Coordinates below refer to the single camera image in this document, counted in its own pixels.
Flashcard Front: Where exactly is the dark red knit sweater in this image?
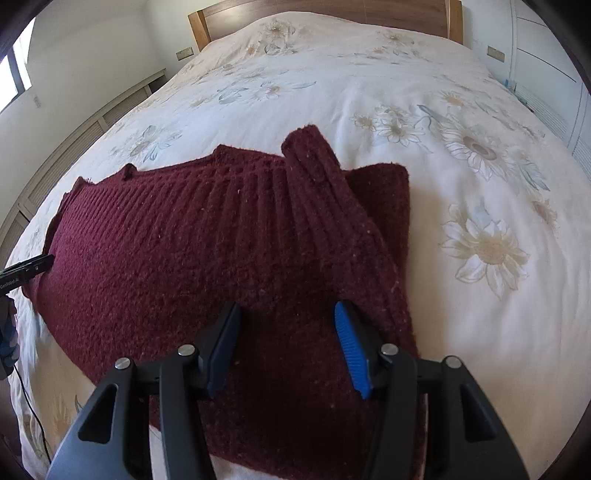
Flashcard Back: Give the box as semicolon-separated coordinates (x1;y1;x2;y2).
28;124;428;480

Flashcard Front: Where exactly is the dark framed window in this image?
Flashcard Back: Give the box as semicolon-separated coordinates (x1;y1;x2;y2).
0;28;33;112

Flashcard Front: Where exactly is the white panelled wardrobe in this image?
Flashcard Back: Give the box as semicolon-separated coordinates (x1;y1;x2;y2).
505;0;591;167

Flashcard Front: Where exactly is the thin black cable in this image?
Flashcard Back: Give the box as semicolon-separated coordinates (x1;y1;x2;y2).
9;362;52;464

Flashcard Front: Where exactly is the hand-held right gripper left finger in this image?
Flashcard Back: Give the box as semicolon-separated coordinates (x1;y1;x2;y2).
46;302;243;480

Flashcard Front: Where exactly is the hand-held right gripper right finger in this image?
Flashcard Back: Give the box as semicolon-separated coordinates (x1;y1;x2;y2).
333;301;529;480

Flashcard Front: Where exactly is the wooden bed headboard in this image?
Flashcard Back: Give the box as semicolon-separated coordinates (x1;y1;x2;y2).
187;0;464;52

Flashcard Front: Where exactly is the person's left hand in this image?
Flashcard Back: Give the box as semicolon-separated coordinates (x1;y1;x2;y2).
0;298;21;380

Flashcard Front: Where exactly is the low slatted beige cabinet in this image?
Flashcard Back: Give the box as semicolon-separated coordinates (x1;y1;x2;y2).
0;69;167;259

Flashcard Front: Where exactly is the floral white duvet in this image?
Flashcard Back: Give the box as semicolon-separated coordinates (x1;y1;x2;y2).
7;13;591;480

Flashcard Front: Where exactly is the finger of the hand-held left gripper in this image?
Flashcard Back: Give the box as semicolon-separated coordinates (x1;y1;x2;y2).
4;253;55;280

